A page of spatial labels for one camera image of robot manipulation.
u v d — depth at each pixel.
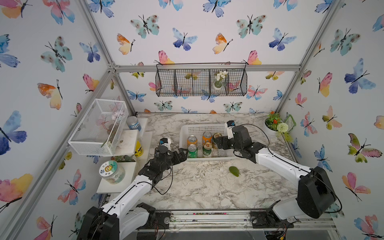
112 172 0.65
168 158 0.67
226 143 0.76
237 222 0.74
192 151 0.86
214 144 0.88
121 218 0.43
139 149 0.91
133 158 0.85
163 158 0.65
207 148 0.88
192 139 0.91
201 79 0.99
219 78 0.89
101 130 0.74
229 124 0.75
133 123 0.84
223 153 0.91
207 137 0.93
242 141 0.64
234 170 0.89
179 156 0.74
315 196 0.43
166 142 0.75
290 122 1.08
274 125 0.95
